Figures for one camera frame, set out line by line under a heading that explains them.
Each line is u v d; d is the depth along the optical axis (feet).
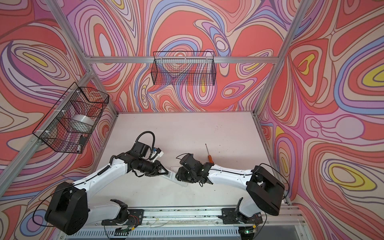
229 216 2.41
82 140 2.42
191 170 2.06
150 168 2.34
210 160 3.04
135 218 2.37
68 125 2.42
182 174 2.36
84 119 2.41
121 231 2.36
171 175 2.58
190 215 2.47
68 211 1.33
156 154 2.41
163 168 2.52
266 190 1.41
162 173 2.50
